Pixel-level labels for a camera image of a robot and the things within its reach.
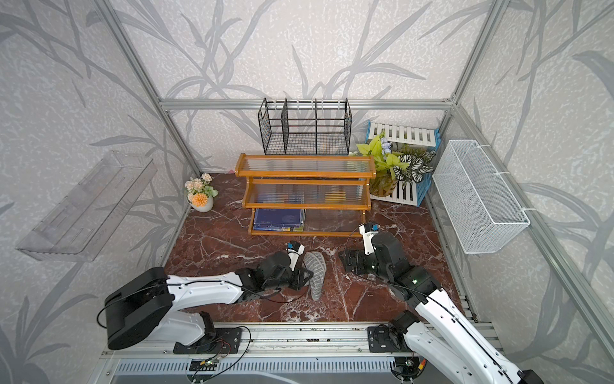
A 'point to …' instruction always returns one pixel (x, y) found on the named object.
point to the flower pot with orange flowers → (201, 193)
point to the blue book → (278, 219)
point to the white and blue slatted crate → (406, 140)
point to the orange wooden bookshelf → (322, 195)
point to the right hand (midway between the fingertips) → (348, 252)
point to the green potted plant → (402, 165)
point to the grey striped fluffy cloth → (315, 262)
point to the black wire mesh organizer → (305, 127)
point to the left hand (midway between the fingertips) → (312, 275)
